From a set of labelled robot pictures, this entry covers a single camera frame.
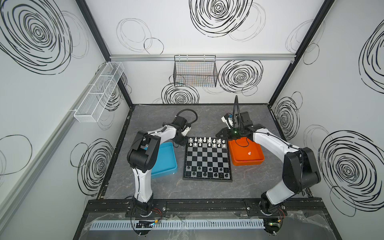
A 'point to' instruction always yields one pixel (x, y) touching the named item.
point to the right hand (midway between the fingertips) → (217, 135)
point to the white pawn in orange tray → (249, 153)
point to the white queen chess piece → (209, 140)
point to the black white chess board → (207, 159)
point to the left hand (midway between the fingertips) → (184, 140)
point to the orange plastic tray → (244, 151)
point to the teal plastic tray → (166, 164)
